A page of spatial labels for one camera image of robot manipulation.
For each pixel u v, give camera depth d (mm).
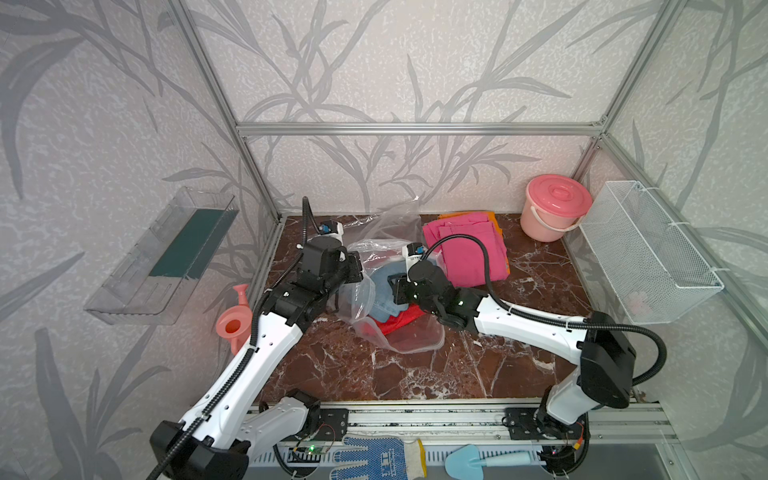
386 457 692
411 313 775
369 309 705
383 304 772
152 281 644
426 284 570
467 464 688
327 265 536
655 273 629
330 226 623
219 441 371
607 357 423
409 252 695
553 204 990
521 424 741
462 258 704
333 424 730
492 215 1153
